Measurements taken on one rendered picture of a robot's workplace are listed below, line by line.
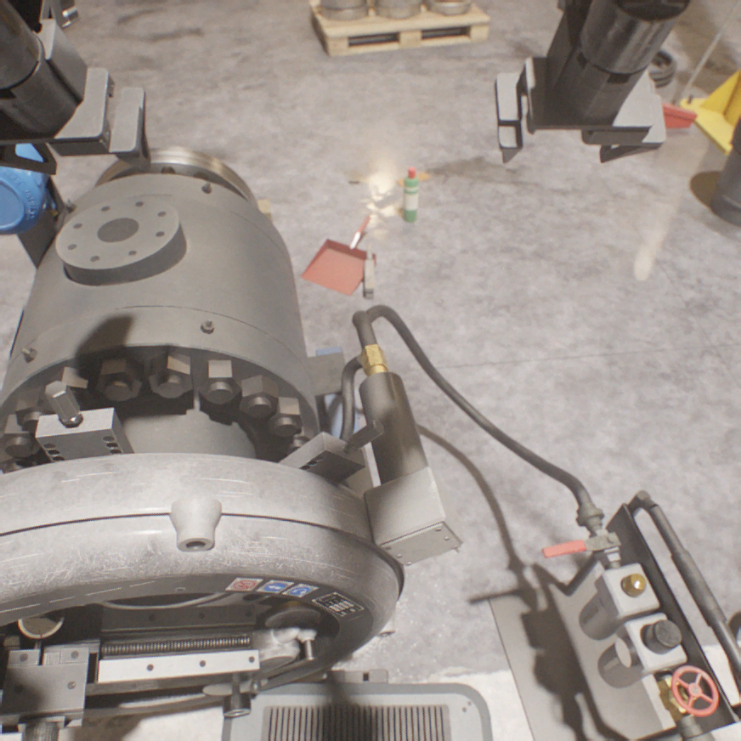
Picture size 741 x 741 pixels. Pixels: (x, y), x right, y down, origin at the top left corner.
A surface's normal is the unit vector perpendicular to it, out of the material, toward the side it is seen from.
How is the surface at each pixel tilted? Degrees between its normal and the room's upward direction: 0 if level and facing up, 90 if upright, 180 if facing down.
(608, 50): 114
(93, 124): 30
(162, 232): 0
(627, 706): 0
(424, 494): 22
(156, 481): 17
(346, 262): 0
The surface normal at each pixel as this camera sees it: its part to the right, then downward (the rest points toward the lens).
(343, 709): -0.02, -0.65
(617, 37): -0.51, 0.85
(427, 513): -0.39, -0.54
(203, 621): 0.40, -0.66
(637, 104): -0.01, -0.18
